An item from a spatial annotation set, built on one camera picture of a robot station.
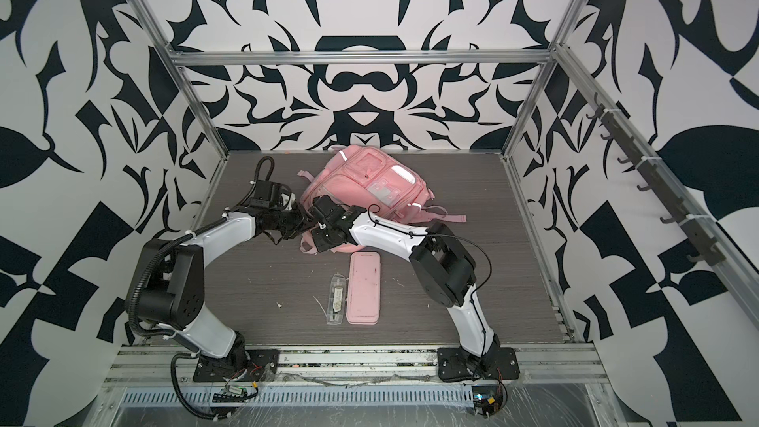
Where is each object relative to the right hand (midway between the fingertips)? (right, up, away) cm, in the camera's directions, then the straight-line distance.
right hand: (319, 239), depth 88 cm
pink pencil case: (+13, -17, -6) cm, 22 cm away
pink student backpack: (+16, +18, +17) cm, 29 cm away
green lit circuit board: (+43, -35, -17) cm, 58 cm away
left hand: (0, +7, +3) cm, 7 cm away
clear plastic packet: (+6, -16, -5) cm, 18 cm away
